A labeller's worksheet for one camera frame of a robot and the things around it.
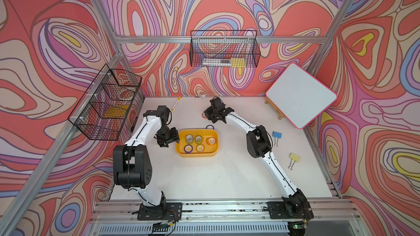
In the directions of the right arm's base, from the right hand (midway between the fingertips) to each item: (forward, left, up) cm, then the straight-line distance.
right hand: (204, 116), depth 109 cm
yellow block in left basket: (-20, +37, +31) cm, 52 cm away
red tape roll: (-1, +1, 0) cm, 1 cm away
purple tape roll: (-24, +9, +1) cm, 26 cm away
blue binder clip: (-15, -46, -3) cm, 48 cm away
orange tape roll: (-20, -4, +1) cm, 20 cm away
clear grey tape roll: (-19, +9, +2) cm, 21 cm away
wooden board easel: (0, -48, +3) cm, 48 cm away
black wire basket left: (-20, +45, +31) cm, 58 cm away
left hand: (-24, +15, +8) cm, 30 cm away
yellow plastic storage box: (-26, -3, 0) cm, 26 cm away
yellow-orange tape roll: (-24, +2, 0) cm, 24 cm away
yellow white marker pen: (+16, +20, +1) cm, 25 cm away
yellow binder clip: (-31, -51, -2) cm, 59 cm away
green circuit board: (-61, +20, -1) cm, 64 cm away
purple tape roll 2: (-9, -5, 0) cm, 10 cm away
